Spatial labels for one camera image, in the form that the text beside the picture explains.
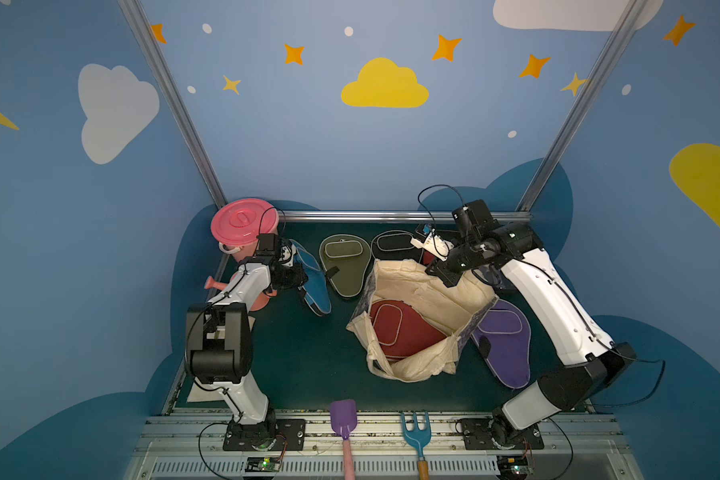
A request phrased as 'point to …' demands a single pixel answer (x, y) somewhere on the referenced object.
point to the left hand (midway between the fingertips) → (308, 274)
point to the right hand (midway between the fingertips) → (435, 265)
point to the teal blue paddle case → (315, 289)
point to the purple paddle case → (503, 337)
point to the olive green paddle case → (345, 258)
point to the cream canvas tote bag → (457, 310)
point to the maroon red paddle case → (400, 329)
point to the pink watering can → (258, 306)
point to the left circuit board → (262, 464)
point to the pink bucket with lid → (237, 225)
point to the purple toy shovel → (343, 417)
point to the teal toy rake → (419, 438)
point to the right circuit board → (513, 467)
